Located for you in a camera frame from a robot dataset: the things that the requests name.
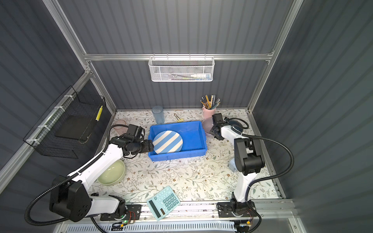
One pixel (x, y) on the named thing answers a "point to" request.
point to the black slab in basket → (74, 126)
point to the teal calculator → (162, 202)
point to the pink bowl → (207, 124)
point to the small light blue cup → (232, 165)
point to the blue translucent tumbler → (158, 112)
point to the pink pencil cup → (208, 113)
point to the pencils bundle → (210, 105)
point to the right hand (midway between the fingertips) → (218, 132)
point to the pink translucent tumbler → (120, 129)
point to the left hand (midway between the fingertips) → (148, 147)
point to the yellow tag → (99, 113)
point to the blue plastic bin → (193, 137)
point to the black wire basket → (42, 138)
